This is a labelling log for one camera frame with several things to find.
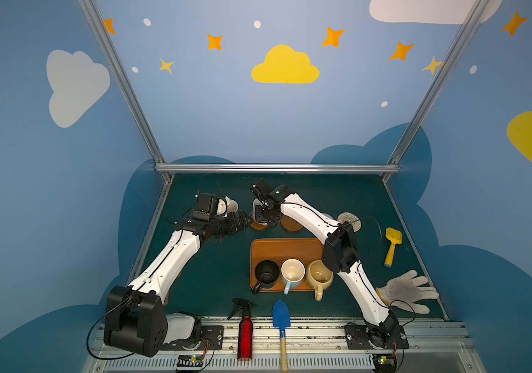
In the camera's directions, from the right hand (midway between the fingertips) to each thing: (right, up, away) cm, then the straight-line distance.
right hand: (262, 217), depth 95 cm
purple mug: (-10, +5, -26) cm, 29 cm away
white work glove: (+53, -27, -11) cm, 60 cm away
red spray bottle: (-5, -35, -22) cm, 42 cm away
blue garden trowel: (+7, -34, -16) cm, 38 cm away
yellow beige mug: (+22, -23, -8) cm, 33 cm away
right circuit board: (+40, -45, -22) cm, 64 cm away
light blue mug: (+12, -20, -9) cm, 25 cm away
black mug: (+2, -21, -9) cm, 22 cm away
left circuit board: (-23, -44, -22) cm, 54 cm away
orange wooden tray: (+6, -16, -15) cm, 22 cm away
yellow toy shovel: (+57, -9, +3) cm, 58 cm away
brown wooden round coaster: (-2, -5, +6) cm, 8 cm away
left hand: (-7, -1, -12) cm, 14 cm away
